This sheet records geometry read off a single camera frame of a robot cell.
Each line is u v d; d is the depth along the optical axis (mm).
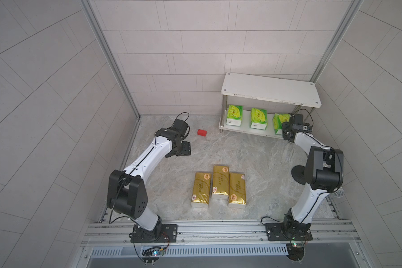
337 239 715
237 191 769
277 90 849
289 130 738
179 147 650
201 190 771
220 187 782
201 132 1069
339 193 642
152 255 654
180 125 665
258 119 991
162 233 695
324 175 504
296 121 754
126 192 431
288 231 656
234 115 1002
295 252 676
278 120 987
